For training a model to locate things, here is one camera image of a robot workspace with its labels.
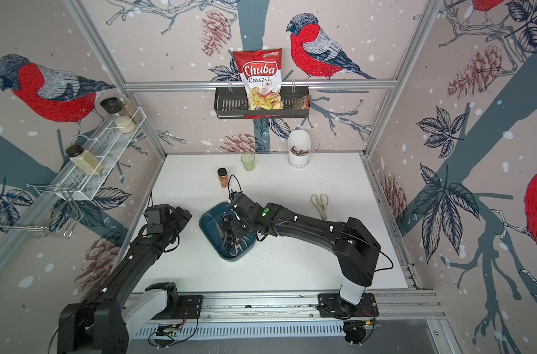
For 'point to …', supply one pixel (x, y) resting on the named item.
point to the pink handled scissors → (234, 245)
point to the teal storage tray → (227, 248)
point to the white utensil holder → (299, 148)
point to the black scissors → (225, 223)
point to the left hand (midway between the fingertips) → (187, 211)
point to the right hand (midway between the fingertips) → (235, 225)
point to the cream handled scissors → (321, 203)
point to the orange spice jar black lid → (223, 176)
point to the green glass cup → (248, 160)
